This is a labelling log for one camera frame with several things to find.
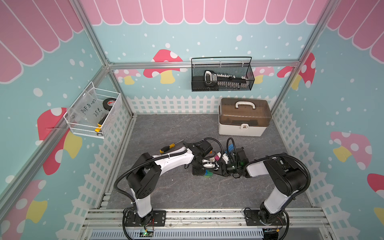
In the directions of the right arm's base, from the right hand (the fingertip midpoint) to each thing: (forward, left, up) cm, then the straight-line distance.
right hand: (212, 171), depth 87 cm
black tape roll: (+25, +56, +32) cm, 69 cm away
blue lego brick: (-2, +4, +2) cm, 5 cm away
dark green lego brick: (-2, +2, +1) cm, 3 cm away
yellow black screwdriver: (+16, +29, +1) cm, 34 cm away
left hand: (0, +8, +1) cm, 8 cm away
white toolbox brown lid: (+40, -26, +5) cm, 48 cm away
